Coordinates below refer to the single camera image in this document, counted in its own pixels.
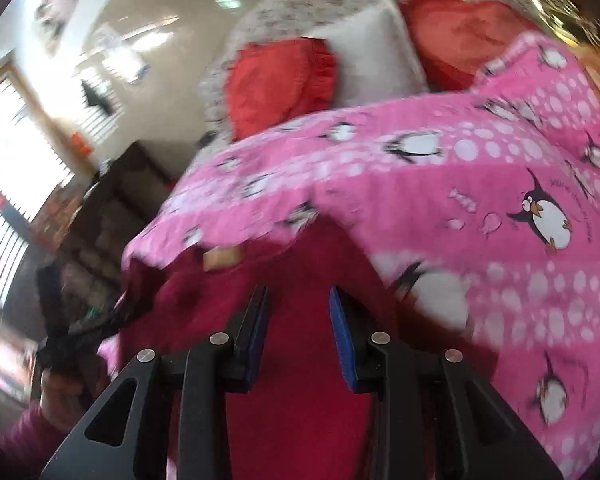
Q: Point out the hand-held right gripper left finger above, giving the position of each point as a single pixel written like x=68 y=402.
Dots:
x=254 y=360

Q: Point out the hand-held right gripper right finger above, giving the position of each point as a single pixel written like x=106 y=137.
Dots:
x=342 y=340

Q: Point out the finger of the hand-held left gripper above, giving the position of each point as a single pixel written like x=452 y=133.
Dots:
x=115 y=317

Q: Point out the dark red fleece garment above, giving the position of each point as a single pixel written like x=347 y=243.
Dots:
x=300 y=435

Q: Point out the person's left forearm pink sleeve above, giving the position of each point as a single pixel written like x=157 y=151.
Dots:
x=30 y=445

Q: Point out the person's left hand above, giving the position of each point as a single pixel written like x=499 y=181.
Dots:
x=67 y=400

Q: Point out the dark wooden cabinet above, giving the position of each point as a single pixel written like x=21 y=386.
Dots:
x=115 y=200

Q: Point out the barred window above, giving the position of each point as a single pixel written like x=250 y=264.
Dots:
x=15 y=160

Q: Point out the pink penguin print blanket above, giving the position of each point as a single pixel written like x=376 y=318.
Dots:
x=480 y=185

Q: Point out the red heart-shaped ruffled pillow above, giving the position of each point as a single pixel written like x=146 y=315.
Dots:
x=455 y=35
x=270 y=85

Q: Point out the white square pillow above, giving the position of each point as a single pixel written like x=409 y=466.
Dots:
x=375 y=55

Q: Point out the floral print quilt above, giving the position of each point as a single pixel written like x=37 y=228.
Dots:
x=290 y=5

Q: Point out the orange beige plush blanket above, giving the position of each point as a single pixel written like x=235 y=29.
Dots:
x=597 y=65

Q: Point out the black wall ornament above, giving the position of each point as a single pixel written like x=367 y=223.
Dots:
x=94 y=96

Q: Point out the wall poster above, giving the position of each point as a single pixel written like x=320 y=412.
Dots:
x=55 y=10

